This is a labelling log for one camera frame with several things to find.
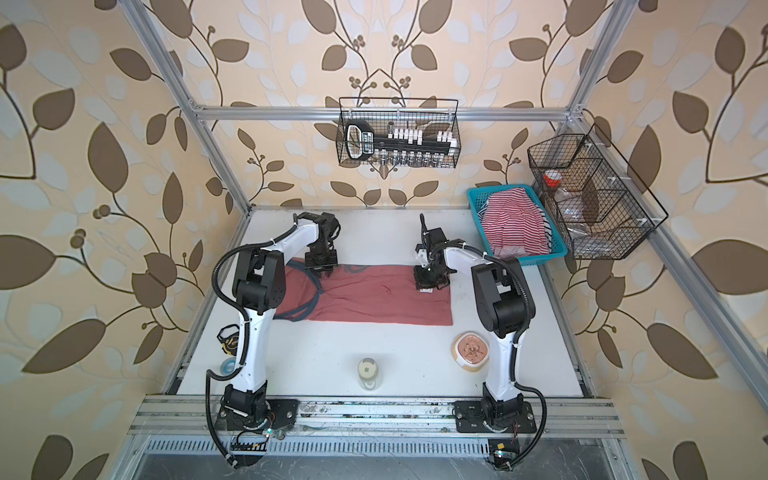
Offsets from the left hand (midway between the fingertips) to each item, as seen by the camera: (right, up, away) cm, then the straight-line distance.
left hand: (329, 270), depth 101 cm
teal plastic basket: (+55, +28, +15) cm, 63 cm away
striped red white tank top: (+66, +16, +5) cm, 68 cm away
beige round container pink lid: (+44, -21, -18) cm, 52 cm away
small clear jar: (+16, -22, -29) cm, 40 cm away
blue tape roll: (-25, -25, -18) cm, 39 cm away
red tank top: (+15, -7, -5) cm, 18 cm away
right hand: (+31, -5, -3) cm, 31 cm away
